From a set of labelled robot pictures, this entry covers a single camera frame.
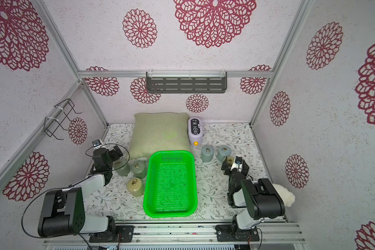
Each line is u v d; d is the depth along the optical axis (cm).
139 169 88
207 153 95
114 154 81
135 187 80
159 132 100
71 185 50
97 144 76
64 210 43
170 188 88
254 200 44
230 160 90
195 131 103
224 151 95
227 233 74
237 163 74
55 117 75
